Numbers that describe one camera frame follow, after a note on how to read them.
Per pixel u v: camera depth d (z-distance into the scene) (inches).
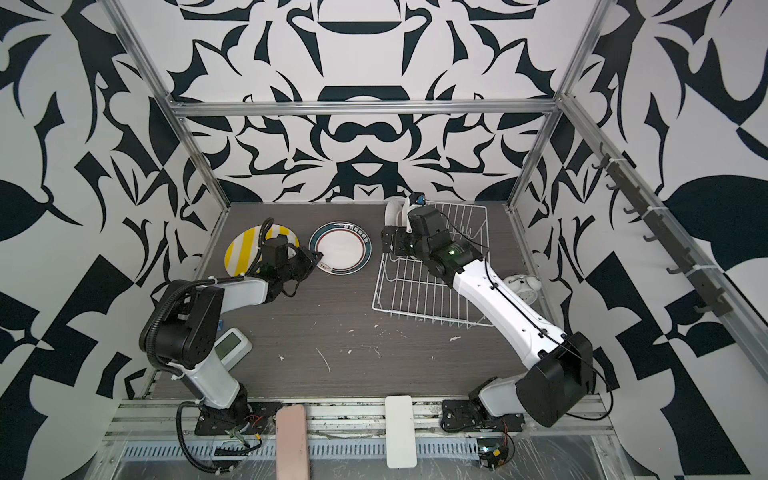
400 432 26.7
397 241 26.9
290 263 32.1
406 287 37.1
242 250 41.4
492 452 28.1
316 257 37.0
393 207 39.2
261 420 28.4
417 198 26.5
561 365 15.7
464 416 29.2
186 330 19.0
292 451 27.5
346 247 39.9
